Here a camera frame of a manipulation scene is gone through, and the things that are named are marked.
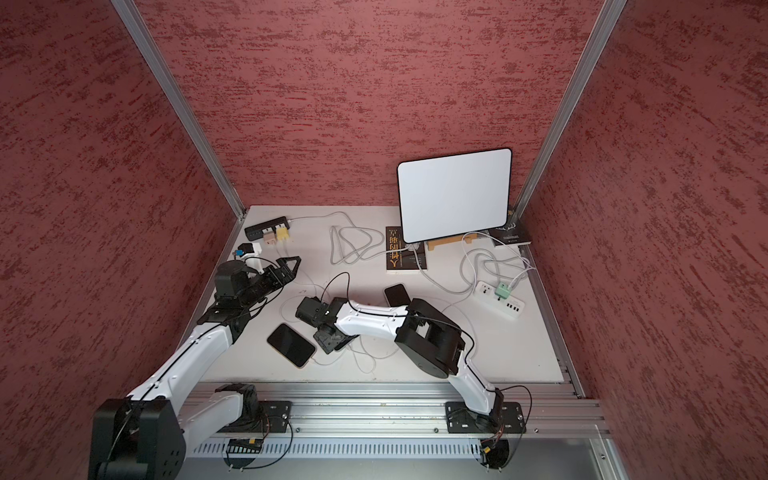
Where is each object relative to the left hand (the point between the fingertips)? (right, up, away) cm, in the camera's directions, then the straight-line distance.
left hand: (292, 268), depth 84 cm
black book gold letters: (+34, +1, +20) cm, 40 cm away
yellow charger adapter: (-14, +11, +29) cm, 34 cm away
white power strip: (+59, -9, +11) cm, 61 cm away
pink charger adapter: (-17, +9, +26) cm, 33 cm away
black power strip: (-22, +12, +26) cm, 36 cm away
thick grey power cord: (+9, +2, +23) cm, 25 cm away
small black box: (+77, +11, +31) cm, 83 cm away
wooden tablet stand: (+58, +8, +26) cm, 64 cm away
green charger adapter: (+64, -8, +8) cm, 65 cm away
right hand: (+13, -21, +5) cm, 26 cm away
